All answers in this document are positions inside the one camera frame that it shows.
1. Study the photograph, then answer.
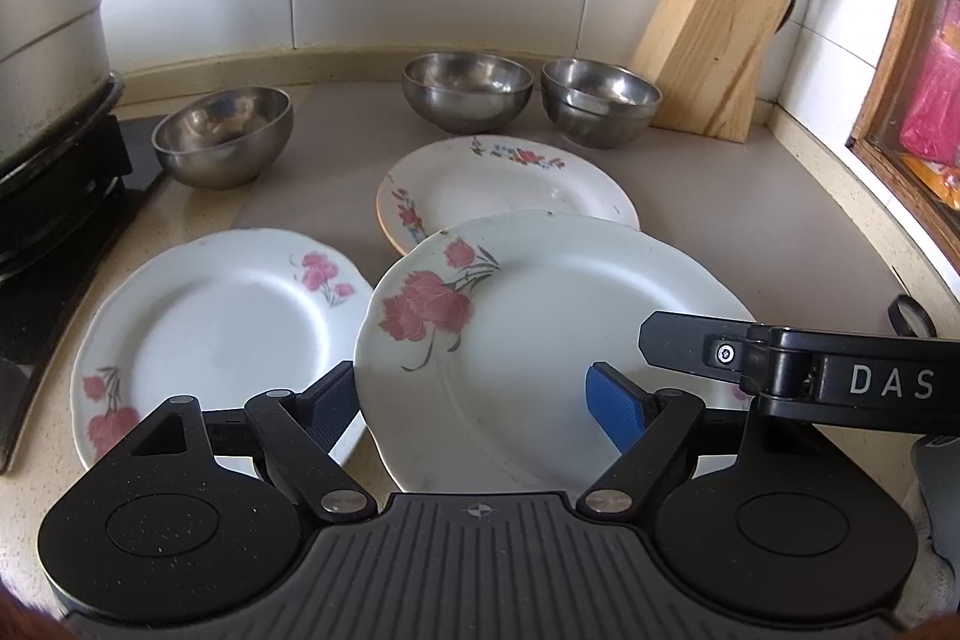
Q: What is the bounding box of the large white pink-flower plate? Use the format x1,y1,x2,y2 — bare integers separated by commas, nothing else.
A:
355,211,750,494

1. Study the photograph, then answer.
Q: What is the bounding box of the black magnifying glass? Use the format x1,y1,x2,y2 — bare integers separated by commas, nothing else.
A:
887,294,937,339

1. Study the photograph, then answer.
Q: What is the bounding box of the small white pink-flower plate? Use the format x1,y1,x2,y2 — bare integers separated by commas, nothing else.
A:
70,229,373,466

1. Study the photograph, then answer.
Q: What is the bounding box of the orange package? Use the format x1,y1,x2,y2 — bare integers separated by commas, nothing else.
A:
901,152,960,213

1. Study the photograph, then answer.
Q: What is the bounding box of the pink plastic bag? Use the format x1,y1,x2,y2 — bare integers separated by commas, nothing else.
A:
900,0,958,167

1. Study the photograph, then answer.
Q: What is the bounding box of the orange-rimmed floral plate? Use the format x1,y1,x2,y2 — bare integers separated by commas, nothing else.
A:
376,135,640,255

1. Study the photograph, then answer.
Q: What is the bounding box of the lower stacked steel bowl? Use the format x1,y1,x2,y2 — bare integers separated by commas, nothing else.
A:
544,101,658,149

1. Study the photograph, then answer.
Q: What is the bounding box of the stacked steel bowl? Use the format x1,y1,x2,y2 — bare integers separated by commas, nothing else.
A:
544,101,658,149
540,57,662,117

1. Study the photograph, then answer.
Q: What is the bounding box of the left steel bowl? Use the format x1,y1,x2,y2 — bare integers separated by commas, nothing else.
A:
151,86,295,190

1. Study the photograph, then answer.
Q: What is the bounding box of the upper stacked steel bowl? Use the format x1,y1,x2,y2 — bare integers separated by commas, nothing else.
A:
540,57,662,117

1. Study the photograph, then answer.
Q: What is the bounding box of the black gas stove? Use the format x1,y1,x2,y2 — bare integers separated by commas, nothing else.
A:
2,74,163,470

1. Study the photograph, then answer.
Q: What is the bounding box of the middle steel bowl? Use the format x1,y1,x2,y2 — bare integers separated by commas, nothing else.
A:
402,52,534,135

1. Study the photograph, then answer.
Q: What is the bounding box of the wooden knife block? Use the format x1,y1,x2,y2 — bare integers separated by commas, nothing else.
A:
630,0,788,143

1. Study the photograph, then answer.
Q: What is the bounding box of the aluminium pressure cooker pot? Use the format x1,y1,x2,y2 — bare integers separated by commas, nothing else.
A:
0,0,110,169

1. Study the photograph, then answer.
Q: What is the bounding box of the wooden window frame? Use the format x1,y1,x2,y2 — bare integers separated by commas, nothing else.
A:
848,0,958,266

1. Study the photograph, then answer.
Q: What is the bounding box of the black scissors handle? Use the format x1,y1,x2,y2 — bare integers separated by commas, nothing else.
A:
776,0,796,32

